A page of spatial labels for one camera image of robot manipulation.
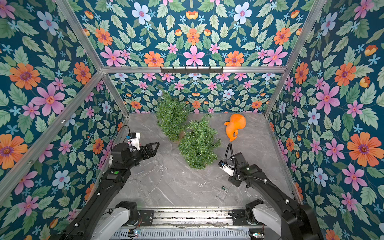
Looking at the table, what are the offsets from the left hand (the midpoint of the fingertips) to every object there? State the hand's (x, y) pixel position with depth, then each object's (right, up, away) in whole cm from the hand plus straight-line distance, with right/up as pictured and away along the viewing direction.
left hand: (156, 144), depth 78 cm
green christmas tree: (+8, +15, +2) cm, 17 cm away
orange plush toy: (+50, +13, +29) cm, 59 cm away
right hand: (+44, -17, +7) cm, 48 cm away
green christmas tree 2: (+23, 0, -12) cm, 26 cm away
